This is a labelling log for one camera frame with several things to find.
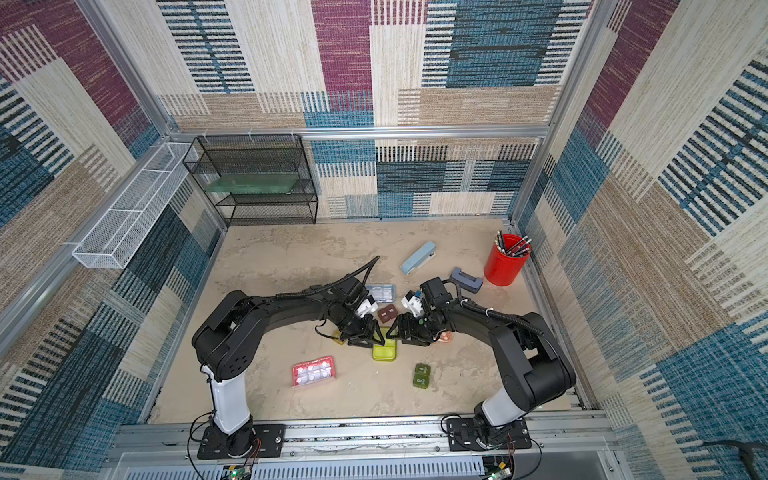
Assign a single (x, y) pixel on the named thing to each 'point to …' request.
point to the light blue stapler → (425, 253)
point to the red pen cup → (506, 259)
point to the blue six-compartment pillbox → (383, 293)
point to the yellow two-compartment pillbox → (337, 338)
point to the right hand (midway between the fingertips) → (399, 341)
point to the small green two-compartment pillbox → (421, 375)
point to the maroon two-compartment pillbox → (387, 313)
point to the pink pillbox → (314, 371)
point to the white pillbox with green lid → (387, 352)
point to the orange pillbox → (446, 336)
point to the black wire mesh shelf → (258, 155)
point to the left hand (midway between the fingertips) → (380, 345)
